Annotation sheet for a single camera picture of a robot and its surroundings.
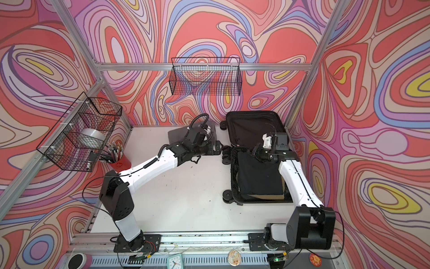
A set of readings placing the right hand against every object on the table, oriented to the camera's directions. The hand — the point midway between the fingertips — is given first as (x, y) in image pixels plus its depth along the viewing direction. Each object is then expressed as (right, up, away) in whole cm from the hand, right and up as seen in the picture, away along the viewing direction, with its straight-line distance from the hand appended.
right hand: (249, 155), depth 83 cm
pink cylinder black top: (-70, -41, -17) cm, 83 cm away
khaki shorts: (+12, -21, +1) cm, 24 cm away
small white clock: (-34, -43, -15) cm, 57 cm away
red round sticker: (+25, -43, -14) cm, 51 cm away
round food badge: (-9, -42, -13) cm, 45 cm away
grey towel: (-43, +11, +29) cm, 53 cm away
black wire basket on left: (-78, +7, -11) cm, 79 cm away
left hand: (-16, +4, -1) cm, 16 cm away
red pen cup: (-69, -5, +7) cm, 69 cm away
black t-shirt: (+4, -12, +2) cm, 13 cm away
